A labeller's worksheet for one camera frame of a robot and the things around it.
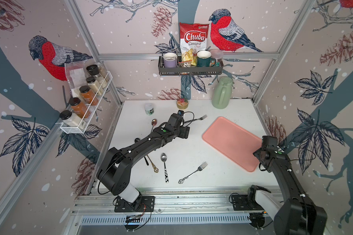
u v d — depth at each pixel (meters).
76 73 0.70
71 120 0.60
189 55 0.83
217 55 0.84
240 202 0.73
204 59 0.81
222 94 1.00
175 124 0.65
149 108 1.10
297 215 0.39
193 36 0.78
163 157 0.88
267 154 0.59
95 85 0.76
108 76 0.88
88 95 0.70
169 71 0.88
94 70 0.77
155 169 0.85
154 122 1.07
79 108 0.67
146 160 0.89
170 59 0.80
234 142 0.97
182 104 1.15
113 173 0.43
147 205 0.73
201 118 1.10
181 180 0.81
